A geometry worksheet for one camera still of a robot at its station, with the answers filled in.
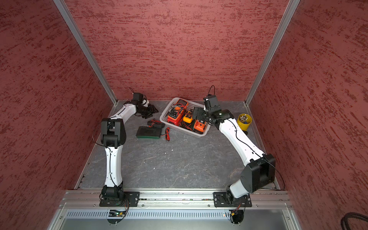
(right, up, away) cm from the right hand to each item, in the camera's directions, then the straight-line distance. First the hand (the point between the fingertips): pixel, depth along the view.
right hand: (199, 116), depth 82 cm
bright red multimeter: (-17, -3, +14) cm, 22 cm away
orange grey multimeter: (-11, +10, +17) cm, 22 cm away
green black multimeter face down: (-34, -12, +16) cm, 40 cm away
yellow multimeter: (-7, -3, +18) cm, 20 cm away
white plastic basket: (-21, +10, +24) cm, 34 cm away
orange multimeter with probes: (+2, -7, +13) cm, 14 cm away
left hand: (-31, +1, +24) cm, 39 cm away
